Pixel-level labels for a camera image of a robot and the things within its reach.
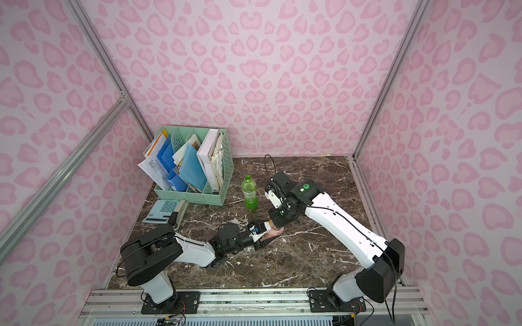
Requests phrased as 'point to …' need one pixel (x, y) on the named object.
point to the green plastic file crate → (180, 136)
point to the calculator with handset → (166, 211)
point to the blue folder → (167, 161)
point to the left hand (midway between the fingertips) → (275, 226)
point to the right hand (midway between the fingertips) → (276, 220)
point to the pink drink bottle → (274, 231)
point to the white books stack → (211, 151)
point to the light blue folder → (192, 169)
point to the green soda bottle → (249, 188)
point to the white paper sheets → (153, 165)
